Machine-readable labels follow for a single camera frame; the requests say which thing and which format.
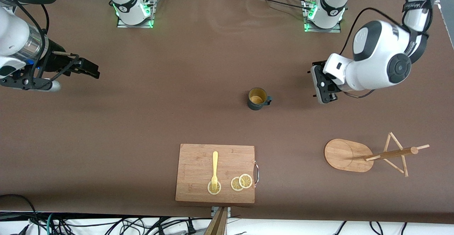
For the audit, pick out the brown table cover mat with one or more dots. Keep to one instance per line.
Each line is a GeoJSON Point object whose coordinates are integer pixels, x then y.
{"type": "Point", "coordinates": [177, 103]}

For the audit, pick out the black power plug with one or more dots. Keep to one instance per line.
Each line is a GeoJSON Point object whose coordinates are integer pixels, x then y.
{"type": "Point", "coordinates": [191, 228]}

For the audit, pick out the black right camera mount bracket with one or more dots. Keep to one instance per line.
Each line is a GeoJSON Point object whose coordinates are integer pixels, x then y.
{"type": "Point", "coordinates": [21, 82]}

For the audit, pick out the dark teal ribbed cup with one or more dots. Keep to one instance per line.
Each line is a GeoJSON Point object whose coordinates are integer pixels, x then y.
{"type": "Point", "coordinates": [257, 97]}

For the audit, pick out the wooden cup rack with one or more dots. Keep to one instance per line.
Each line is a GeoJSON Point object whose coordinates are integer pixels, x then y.
{"type": "Point", "coordinates": [344, 155]}

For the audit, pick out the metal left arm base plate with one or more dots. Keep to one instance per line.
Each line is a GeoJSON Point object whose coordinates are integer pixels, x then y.
{"type": "Point", "coordinates": [321, 30]}

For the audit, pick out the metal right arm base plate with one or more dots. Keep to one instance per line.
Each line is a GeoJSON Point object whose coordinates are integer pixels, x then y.
{"type": "Point", "coordinates": [124, 25]}

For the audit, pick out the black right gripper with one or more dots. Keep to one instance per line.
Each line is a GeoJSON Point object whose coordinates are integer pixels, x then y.
{"type": "Point", "coordinates": [55, 59]}

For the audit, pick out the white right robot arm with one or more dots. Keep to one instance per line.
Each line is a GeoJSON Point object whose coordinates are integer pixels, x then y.
{"type": "Point", "coordinates": [14, 32]}

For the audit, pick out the lemon slice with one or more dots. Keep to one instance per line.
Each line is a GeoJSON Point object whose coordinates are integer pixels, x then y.
{"type": "Point", "coordinates": [245, 181]}
{"type": "Point", "coordinates": [218, 189]}
{"type": "Point", "coordinates": [234, 184]}

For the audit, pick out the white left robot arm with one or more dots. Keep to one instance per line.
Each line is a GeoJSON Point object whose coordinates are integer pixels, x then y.
{"type": "Point", "coordinates": [376, 57]}

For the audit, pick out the small metal bracket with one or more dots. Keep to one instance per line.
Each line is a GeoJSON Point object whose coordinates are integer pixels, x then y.
{"type": "Point", "coordinates": [228, 212]}

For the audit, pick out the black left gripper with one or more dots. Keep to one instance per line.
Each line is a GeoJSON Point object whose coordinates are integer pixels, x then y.
{"type": "Point", "coordinates": [331, 96]}

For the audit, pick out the wooden post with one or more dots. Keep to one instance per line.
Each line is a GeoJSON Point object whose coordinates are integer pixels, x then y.
{"type": "Point", "coordinates": [218, 224]}

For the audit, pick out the bamboo cutting board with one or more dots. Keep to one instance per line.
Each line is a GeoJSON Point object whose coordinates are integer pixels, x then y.
{"type": "Point", "coordinates": [198, 164]}

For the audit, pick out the yellow plastic fork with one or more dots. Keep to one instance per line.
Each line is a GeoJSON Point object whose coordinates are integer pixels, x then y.
{"type": "Point", "coordinates": [215, 164]}

